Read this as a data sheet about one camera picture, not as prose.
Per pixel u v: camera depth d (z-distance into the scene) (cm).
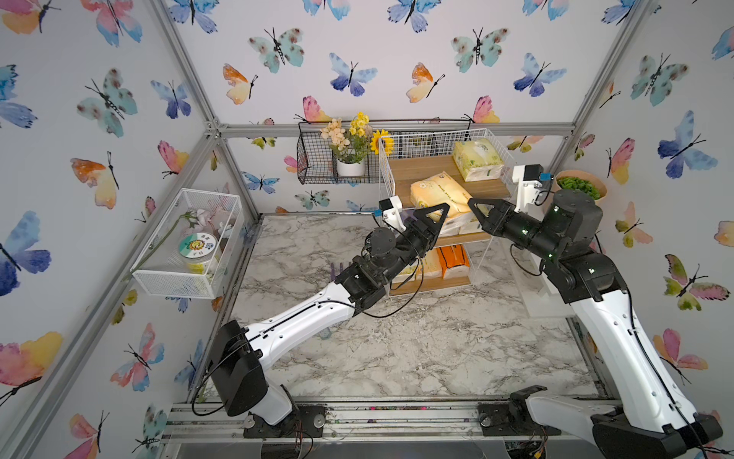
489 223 53
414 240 57
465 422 75
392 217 61
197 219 76
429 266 99
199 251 65
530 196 53
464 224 61
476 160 71
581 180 81
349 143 85
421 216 57
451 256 98
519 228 51
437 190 62
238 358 40
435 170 76
